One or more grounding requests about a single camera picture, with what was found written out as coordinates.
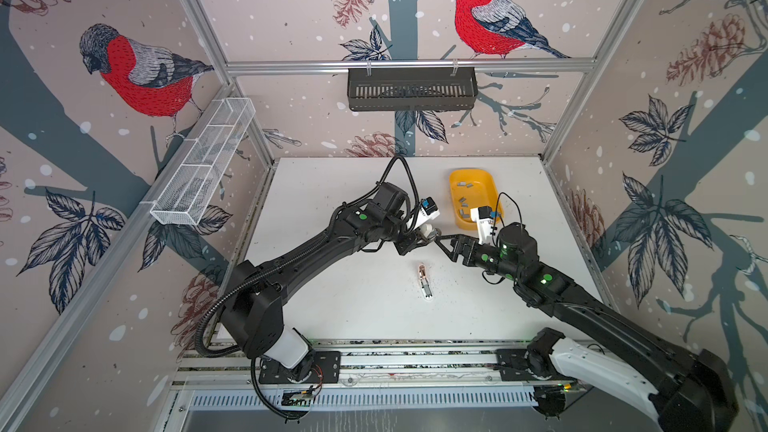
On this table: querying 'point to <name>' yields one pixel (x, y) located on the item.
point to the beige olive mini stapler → (428, 231)
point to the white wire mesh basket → (196, 172)
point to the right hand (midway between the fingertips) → (439, 245)
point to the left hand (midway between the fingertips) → (424, 237)
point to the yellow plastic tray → (472, 188)
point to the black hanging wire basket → (412, 91)
